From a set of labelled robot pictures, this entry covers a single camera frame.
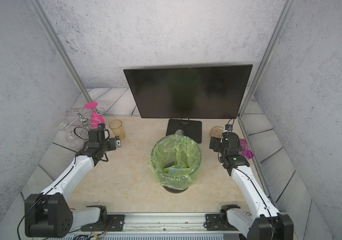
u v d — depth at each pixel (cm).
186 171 86
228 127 68
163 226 73
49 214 40
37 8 70
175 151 81
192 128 112
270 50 84
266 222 38
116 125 101
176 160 87
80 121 80
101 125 75
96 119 94
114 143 77
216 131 111
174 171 85
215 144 73
